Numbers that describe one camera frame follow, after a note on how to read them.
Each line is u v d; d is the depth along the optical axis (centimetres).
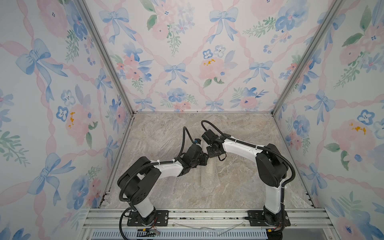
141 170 44
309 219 76
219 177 87
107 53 86
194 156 70
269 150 52
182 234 70
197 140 82
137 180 48
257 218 73
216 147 69
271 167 50
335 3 68
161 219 74
